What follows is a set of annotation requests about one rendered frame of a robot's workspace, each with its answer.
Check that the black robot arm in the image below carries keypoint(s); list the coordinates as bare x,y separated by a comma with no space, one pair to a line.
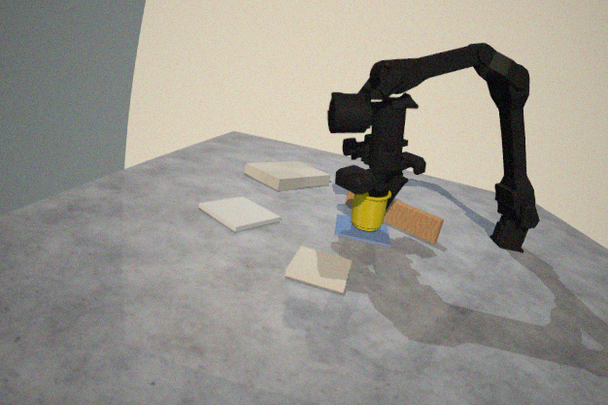
508,83

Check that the yellow cup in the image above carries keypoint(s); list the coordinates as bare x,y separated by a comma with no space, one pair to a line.
368,212

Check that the beige flat rectangular mat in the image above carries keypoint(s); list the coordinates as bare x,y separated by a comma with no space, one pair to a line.
321,269

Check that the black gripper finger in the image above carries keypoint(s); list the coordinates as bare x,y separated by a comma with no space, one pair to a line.
379,192
395,186

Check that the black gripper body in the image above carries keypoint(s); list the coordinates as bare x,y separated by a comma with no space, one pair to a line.
386,159

